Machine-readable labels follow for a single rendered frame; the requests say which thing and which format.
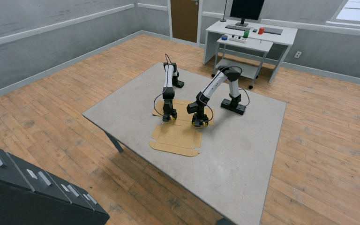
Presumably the tan cardboard box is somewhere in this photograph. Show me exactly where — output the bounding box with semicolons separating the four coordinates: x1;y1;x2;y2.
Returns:
149;99;215;157

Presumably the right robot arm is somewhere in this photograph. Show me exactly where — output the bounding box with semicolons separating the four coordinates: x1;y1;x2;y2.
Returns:
162;62;184;122

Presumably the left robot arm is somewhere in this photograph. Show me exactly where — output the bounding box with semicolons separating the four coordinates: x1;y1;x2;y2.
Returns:
187;66;246;127

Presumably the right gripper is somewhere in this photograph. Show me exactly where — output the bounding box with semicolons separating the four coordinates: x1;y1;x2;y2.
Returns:
170;105;177;121

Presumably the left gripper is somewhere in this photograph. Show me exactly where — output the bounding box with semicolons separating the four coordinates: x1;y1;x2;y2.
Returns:
192;111;209;127

